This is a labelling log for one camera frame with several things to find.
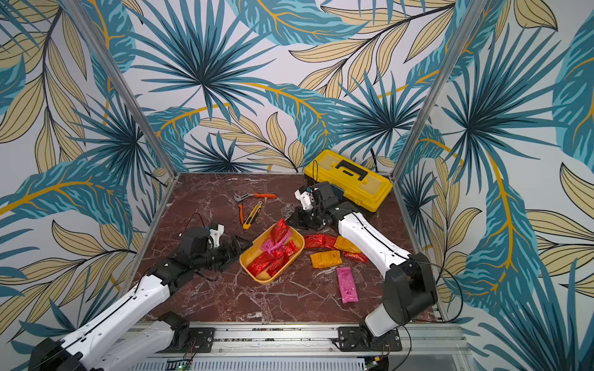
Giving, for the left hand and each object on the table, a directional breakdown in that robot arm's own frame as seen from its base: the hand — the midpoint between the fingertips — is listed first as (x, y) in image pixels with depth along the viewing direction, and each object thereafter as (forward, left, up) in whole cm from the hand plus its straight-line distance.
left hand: (246, 252), depth 77 cm
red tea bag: (+11, -26, -11) cm, 30 cm away
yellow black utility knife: (+24, +3, -14) cm, 28 cm away
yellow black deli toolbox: (+28, -42, +3) cm, 51 cm away
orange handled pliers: (+34, +11, -15) cm, 39 cm away
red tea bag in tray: (+8, -11, +1) cm, 13 cm away
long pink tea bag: (-6, -35, -11) cm, 37 cm away
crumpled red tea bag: (+3, -9, -13) cm, 16 cm away
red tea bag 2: (+5, -40, -12) cm, 42 cm away
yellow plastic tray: (+7, 0, -14) cm, 16 cm away
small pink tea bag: (+9, -6, -13) cm, 17 cm away
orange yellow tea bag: (+4, -28, -12) cm, 31 cm away
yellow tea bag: (+10, -37, -12) cm, 40 cm away
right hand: (+11, -14, +4) cm, 18 cm away
